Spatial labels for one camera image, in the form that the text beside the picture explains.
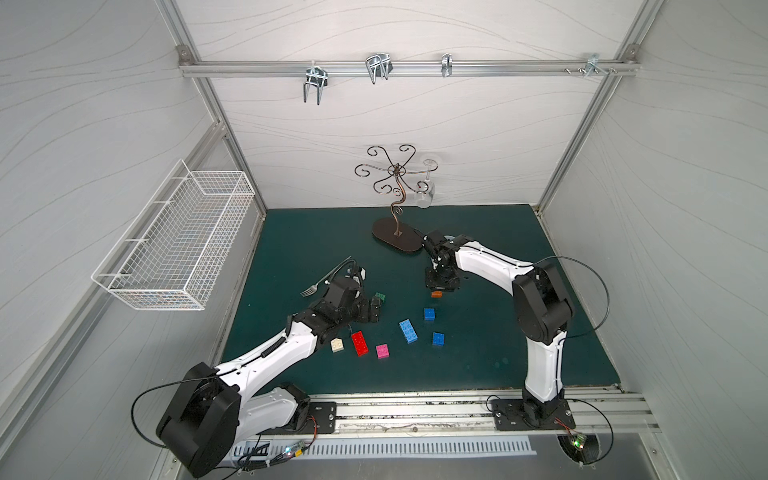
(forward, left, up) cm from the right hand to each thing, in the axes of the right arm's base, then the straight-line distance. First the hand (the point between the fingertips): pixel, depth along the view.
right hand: (434, 286), depth 94 cm
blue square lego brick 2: (-16, -1, -3) cm, 16 cm away
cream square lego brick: (-20, +28, -1) cm, 34 cm away
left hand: (-9, +19, +6) cm, 22 cm away
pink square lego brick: (-20, +15, -3) cm, 26 cm away
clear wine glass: (+27, +3, +17) cm, 32 cm away
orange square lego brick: (-3, -1, 0) cm, 3 cm away
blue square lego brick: (-9, +2, -2) cm, 9 cm away
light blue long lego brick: (-15, +8, -1) cm, 17 cm away
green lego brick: (-3, +17, -2) cm, 17 cm away
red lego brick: (-19, +22, -1) cm, 29 cm away
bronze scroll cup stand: (+23, +14, -2) cm, 27 cm away
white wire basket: (-11, +64, +29) cm, 71 cm away
